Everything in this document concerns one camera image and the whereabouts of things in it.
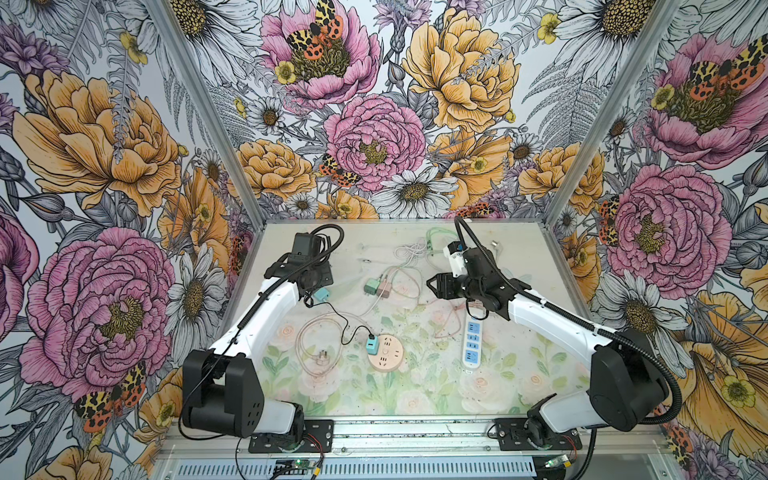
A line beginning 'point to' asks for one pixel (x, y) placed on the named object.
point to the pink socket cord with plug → (335, 317)
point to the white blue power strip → (473, 343)
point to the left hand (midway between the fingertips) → (320, 282)
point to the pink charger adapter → (384, 289)
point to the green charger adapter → (371, 286)
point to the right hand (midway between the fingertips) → (437, 290)
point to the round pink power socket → (390, 354)
